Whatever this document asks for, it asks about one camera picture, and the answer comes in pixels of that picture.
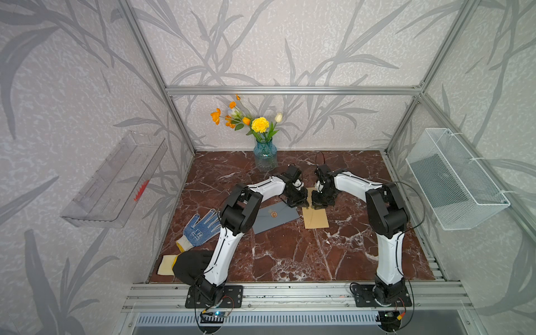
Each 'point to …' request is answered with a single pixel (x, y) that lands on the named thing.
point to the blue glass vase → (265, 155)
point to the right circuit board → (389, 320)
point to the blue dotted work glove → (196, 232)
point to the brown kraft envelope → (314, 218)
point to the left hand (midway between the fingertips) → (310, 204)
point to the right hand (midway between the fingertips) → (315, 206)
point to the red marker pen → (141, 190)
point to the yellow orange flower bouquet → (260, 129)
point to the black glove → (189, 265)
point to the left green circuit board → (213, 317)
